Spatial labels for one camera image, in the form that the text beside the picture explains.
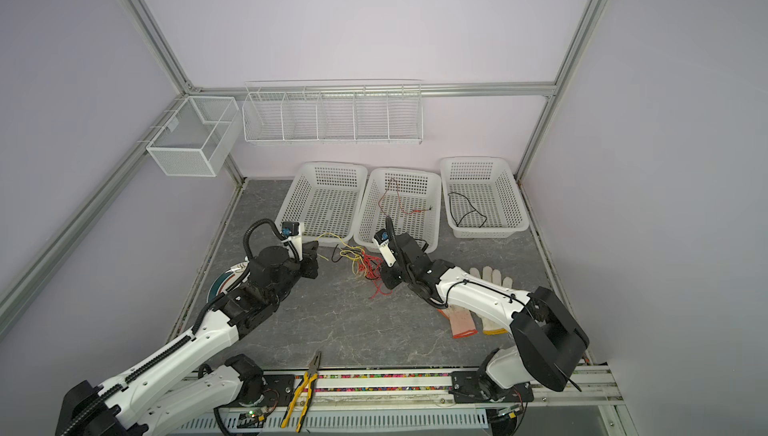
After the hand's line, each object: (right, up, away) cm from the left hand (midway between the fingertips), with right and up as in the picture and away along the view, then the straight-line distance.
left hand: (316, 245), depth 78 cm
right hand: (+18, -7, +7) cm, 20 cm away
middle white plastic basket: (+27, +14, +37) cm, 48 cm away
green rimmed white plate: (-32, -12, +13) cm, 37 cm away
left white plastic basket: (-6, +14, +37) cm, 40 cm away
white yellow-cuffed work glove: (+47, -23, +4) cm, 53 cm away
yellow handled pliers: (-1, -33, -3) cm, 33 cm away
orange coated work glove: (+40, -22, +6) cm, 46 cm away
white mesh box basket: (-45, +34, +21) cm, 60 cm away
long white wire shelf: (+2, +42, +19) cm, 46 cm away
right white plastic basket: (+55, +14, +37) cm, 68 cm away
